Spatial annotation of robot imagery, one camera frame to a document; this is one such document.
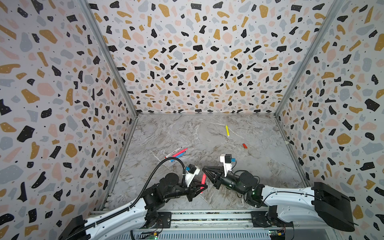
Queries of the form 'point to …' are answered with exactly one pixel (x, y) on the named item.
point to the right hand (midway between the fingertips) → (202, 171)
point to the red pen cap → (245, 146)
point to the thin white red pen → (171, 154)
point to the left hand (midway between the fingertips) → (206, 183)
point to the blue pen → (178, 156)
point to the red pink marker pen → (179, 152)
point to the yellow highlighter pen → (227, 130)
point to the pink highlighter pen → (203, 181)
